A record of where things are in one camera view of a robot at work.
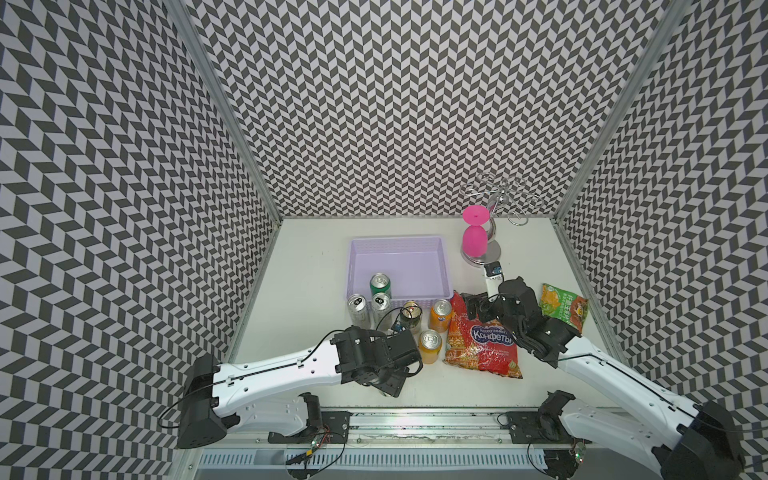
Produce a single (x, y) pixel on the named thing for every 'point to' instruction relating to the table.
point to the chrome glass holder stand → (514, 195)
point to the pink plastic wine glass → (475, 238)
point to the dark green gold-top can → (411, 316)
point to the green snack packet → (558, 304)
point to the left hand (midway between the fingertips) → (386, 380)
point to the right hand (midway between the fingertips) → (480, 294)
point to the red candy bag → (482, 344)
